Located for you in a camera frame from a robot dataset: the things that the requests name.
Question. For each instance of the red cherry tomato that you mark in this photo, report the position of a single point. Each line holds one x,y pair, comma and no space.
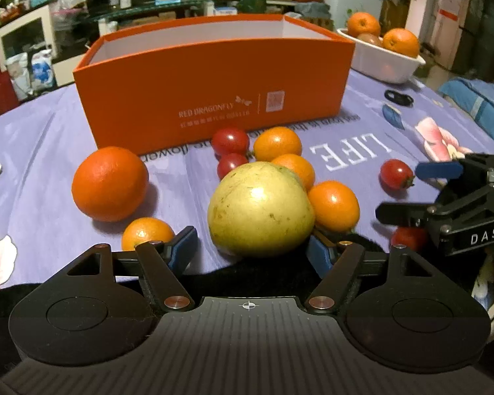
230,142
409,239
230,166
395,175

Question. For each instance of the blue white tissue box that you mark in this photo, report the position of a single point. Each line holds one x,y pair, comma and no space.
226,10

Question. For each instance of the large yellow pomelo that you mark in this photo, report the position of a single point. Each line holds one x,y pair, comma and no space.
259,210

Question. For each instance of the small tangerine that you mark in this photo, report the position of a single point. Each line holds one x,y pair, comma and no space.
278,144
298,168
146,234
335,208

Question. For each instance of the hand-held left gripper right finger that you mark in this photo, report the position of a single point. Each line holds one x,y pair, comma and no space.
317,251

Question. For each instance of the white TV stand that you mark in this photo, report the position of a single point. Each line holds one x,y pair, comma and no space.
148,15

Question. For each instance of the orange cardboard box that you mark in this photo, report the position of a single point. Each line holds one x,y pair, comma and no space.
148,103

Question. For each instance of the brown kiwi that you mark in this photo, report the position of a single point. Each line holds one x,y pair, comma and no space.
370,40

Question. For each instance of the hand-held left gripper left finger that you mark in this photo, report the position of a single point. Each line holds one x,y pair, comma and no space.
183,249

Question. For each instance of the white glass-door cabinet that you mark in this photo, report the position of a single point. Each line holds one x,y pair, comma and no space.
22,37

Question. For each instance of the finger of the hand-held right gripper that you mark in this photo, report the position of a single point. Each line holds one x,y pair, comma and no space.
438,169
403,213

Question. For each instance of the white perforated basket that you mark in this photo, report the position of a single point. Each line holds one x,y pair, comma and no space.
378,66

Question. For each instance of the dark green bag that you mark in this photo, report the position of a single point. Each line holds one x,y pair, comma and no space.
251,4

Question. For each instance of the blue white plastic bag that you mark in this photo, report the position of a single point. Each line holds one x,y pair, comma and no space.
43,68

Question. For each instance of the blue towel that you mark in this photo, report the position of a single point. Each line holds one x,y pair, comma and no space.
477,98

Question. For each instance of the large orange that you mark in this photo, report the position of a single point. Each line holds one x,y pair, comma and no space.
363,24
109,183
401,43

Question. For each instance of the black clip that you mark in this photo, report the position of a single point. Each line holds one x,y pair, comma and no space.
389,92

